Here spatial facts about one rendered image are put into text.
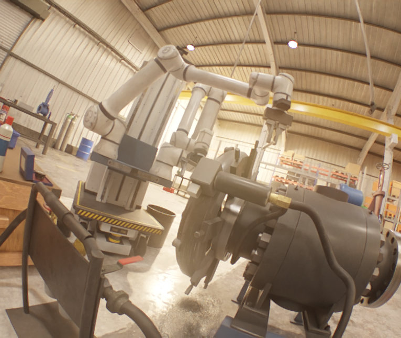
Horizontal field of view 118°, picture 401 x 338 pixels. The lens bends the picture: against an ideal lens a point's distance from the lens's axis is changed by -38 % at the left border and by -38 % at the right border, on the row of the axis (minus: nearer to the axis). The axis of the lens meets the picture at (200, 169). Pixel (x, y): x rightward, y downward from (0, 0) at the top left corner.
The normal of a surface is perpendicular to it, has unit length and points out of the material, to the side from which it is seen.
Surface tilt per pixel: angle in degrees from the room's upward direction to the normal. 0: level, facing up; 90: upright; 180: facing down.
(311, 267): 99
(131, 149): 90
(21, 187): 90
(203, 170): 67
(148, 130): 90
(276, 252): 95
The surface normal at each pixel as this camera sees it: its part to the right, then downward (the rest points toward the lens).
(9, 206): 0.86, 0.28
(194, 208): -0.35, -0.31
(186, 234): -0.45, -0.02
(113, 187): 0.54, 0.12
